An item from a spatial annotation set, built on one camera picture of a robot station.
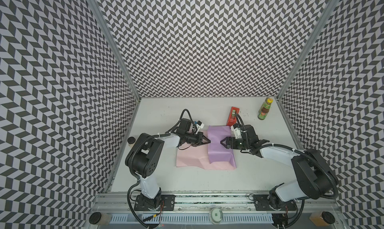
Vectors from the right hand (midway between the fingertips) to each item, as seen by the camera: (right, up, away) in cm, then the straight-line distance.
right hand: (225, 146), depth 89 cm
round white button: (-9, -22, -28) cm, 37 cm away
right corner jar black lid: (+40, -25, -25) cm, 53 cm away
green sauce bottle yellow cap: (+27, +23, +7) cm, 36 cm away
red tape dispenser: (+8, +17, +19) cm, 27 cm away
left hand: (-9, +3, -3) cm, 10 cm away
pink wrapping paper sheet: (-8, -4, -4) cm, 10 cm away
